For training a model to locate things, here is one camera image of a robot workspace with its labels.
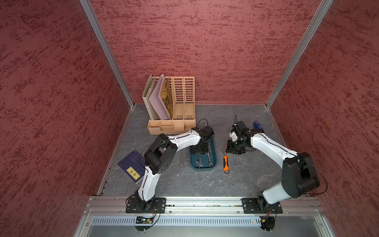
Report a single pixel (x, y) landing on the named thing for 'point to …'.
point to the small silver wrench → (235, 164)
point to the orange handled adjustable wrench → (226, 163)
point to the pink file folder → (157, 102)
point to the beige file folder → (146, 96)
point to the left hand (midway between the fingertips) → (200, 155)
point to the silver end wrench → (181, 165)
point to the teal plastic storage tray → (207, 161)
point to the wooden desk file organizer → (183, 114)
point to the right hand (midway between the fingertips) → (228, 153)
